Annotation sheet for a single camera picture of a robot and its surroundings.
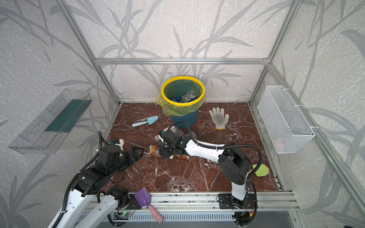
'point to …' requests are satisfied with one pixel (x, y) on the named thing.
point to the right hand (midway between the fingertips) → (164, 146)
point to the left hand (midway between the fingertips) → (142, 149)
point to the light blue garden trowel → (150, 121)
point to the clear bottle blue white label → (194, 134)
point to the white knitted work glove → (219, 118)
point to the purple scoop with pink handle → (143, 197)
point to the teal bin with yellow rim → (184, 90)
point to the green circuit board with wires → (124, 213)
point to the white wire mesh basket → (287, 129)
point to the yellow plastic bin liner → (173, 110)
